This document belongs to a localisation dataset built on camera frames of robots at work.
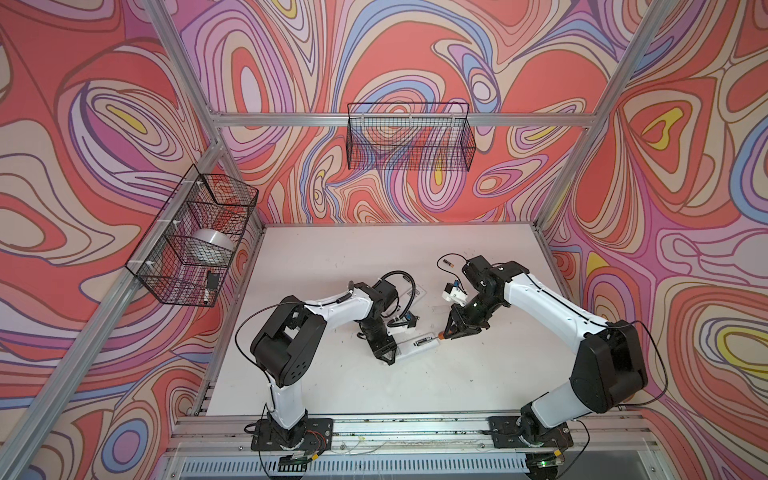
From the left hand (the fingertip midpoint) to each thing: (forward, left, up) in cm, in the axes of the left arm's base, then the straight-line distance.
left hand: (390, 352), depth 86 cm
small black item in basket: (+8, +44, +25) cm, 51 cm away
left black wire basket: (+14, +51, +28) cm, 60 cm away
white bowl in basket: (+16, +45, +31) cm, 57 cm away
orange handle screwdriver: (0, -13, +10) cm, 17 cm away
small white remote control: (+2, -6, +1) cm, 7 cm away
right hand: (-1, -17, +10) cm, 19 cm away
